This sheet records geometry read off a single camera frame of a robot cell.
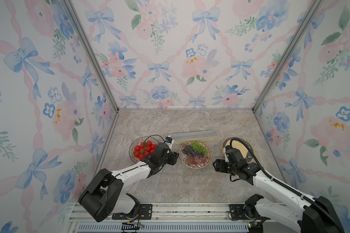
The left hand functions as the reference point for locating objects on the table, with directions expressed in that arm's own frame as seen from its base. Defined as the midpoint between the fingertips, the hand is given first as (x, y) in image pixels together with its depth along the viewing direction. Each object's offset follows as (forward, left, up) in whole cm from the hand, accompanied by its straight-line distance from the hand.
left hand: (176, 152), depth 88 cm
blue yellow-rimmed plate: (-1, -46, -4) cm, 46 cm away
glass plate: (+10, +27, -4) cm, 29 cm away
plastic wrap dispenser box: (+11, -2, 0) cm, 12 cm away
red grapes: (-4, -13, -3) cm, 14 cm away
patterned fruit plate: (0, -4, -5) cm, 7 cm away
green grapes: (+6, -15, -4) cm, 17 cm away
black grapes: (+4, -8, -3) cm, 9 cm away
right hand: (-6, -25, -2) cm, 26 cm away
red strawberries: (+4, +21, -3) cm, 21 cm away
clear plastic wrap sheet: (+6, -33, +7) cm, 35 cm away
